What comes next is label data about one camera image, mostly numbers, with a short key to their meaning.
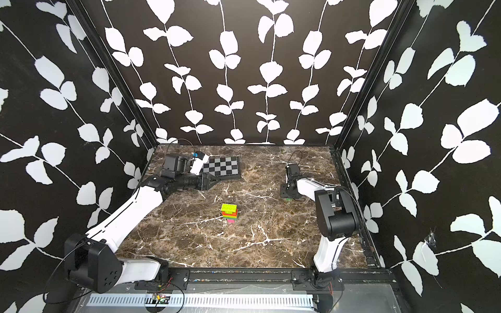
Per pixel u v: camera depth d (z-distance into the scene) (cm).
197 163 71
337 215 50
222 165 107
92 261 39
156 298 71
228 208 82
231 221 90
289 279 75
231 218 85
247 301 70
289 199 97
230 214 82
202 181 70
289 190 73
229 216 86
